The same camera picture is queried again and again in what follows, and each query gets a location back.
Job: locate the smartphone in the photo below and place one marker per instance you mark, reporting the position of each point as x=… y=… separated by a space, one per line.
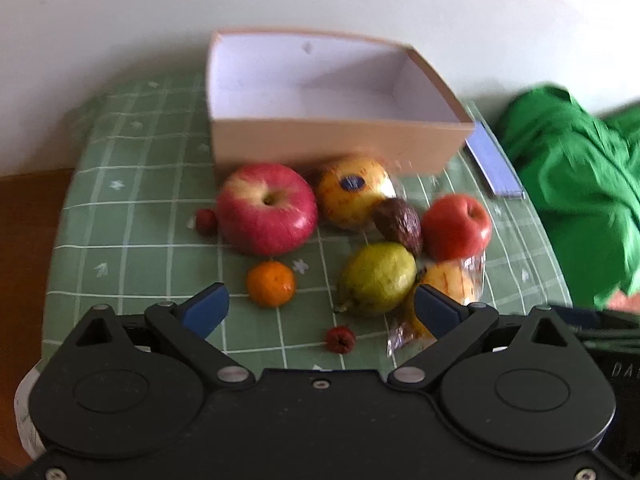
x=492 y=160

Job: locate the brown wooden furniture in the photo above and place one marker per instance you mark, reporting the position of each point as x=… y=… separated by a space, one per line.
x=25 y=260

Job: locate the green cloth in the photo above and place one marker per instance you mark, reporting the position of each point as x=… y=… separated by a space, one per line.
x=575 y=185

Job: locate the small red apple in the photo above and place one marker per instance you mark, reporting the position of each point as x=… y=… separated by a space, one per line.
x=456 y=227

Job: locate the small red jujube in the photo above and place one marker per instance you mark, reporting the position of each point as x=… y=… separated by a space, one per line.
x=206 y=221
x=340 y=340

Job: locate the brown cardboard box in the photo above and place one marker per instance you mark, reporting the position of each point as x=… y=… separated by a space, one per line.
x=340 y=145

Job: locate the orange tangerine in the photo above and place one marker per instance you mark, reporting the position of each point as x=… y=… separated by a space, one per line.
x=270 y=284

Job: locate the green pear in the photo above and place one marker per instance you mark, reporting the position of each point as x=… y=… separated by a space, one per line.
x=377 y=277

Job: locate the green checked tablecloth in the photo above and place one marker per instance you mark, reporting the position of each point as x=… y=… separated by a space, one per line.
x=150 y=240

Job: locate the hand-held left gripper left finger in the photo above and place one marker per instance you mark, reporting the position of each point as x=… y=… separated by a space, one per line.
x=207 y=308

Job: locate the white sheet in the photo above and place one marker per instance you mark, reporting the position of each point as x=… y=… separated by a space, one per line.
x=25 y=410

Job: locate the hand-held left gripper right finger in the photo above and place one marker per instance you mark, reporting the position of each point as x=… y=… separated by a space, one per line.
x=440 y=310

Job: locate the yellow fruit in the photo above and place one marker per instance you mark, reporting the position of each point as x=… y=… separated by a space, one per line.
x=452 y=280

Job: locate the yellow apple with blue sticker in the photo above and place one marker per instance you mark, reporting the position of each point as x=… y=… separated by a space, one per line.
x=345 y=205

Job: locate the large red yellow apple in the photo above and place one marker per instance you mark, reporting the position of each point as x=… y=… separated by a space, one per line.
x=267 y=215

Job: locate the brown wrinkled date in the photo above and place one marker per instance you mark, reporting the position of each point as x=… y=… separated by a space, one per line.
x=397 y=225

